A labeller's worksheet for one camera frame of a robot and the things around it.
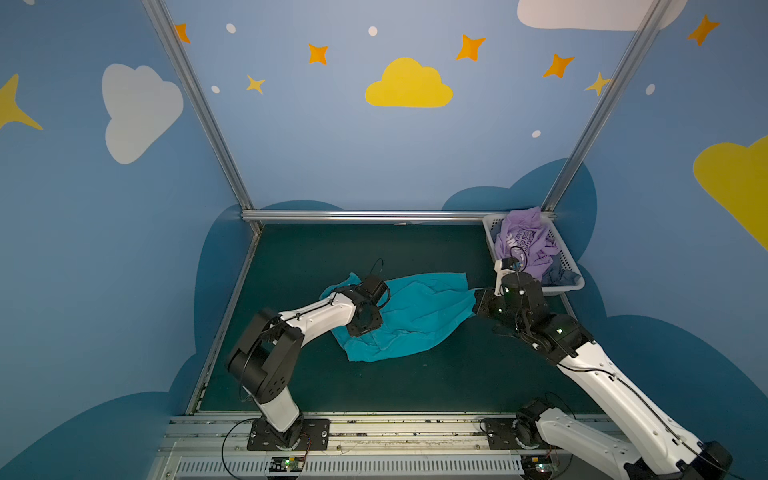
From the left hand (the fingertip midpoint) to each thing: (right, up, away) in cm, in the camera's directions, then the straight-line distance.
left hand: (378, 326), depth 90 cm
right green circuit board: (+39, -30, -19) cm, 53 cm away
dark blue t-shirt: (+61, +15, +11) cm, 64 cm away
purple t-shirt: (+50, +28, +12) cm, 59 cm away
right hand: (+26, +13, -15) cm, 33 cm away
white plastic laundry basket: (+65, +27, +14) cm, 72 cm away
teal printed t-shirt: (+13, +4, +6) cm, 14 cm away
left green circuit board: (-22, -29, -20) cm, 41 cm away
